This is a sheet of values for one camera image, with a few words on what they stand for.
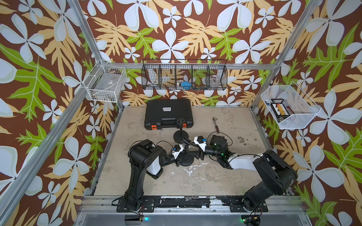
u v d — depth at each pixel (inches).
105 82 33.7
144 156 20.9
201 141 28.0
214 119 43.6
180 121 33.3
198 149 29.5
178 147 30.6
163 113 42.2
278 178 17.4
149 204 29.0
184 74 38.9
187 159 34.7
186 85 36.7
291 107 32.3
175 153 30.9
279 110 32.4
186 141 30.3
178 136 38.8
